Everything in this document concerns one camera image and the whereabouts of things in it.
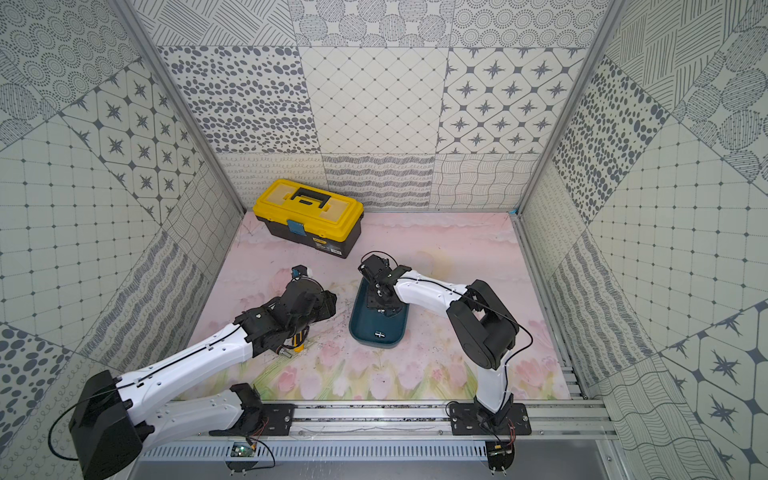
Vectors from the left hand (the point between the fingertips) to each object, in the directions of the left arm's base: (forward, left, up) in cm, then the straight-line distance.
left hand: (331, 293), depth 80 cm
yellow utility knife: (-10, +11, -15) cm, 21 cm away
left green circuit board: (-34, +19, -17) cm, 42 cm away
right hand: (+4, -13, -12) cm, 18 cm away
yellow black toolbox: (+27, +8, +3) cm, 28 cm away
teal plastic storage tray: (-4, -11, -14) cm, 18 cm away
